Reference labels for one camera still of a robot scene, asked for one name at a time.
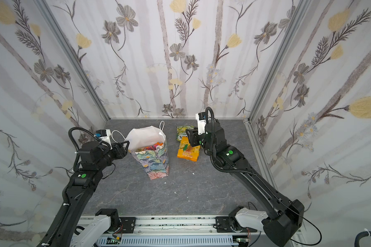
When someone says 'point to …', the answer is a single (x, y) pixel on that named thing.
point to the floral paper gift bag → (148, 145)
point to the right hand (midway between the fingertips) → (191, 126)
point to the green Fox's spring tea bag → (181, 131)
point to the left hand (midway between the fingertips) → (122, 138)
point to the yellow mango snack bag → (187, 152)
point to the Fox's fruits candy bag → (156, 147)
